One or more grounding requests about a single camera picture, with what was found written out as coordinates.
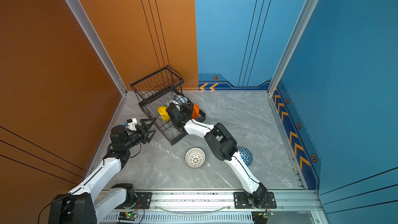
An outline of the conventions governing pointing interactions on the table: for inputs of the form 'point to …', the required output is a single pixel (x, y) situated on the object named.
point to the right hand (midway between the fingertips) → (193, 103)
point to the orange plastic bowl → (196, 111)
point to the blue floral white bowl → (181, 98)
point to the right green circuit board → (266, 213)
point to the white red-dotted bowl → (195, 157)
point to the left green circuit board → (127, 216)
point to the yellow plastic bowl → (162, 112)
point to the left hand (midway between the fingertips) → (156, 123)
